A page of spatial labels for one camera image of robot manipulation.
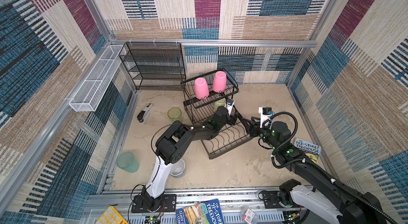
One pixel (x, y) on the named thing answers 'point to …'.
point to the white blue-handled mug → (177, 169)
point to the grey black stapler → (143, 114)
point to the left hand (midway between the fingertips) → (233, 109)
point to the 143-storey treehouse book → (312, 151)
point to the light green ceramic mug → (220, 103)
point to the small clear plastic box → (248, 215)
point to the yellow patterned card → (111, 216)
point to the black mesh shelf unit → (154, 66)
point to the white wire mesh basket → (88, 95)
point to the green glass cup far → (175, 114)
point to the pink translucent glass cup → (233, 111)
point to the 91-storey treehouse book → (208, 212)
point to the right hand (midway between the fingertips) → (248, 120)
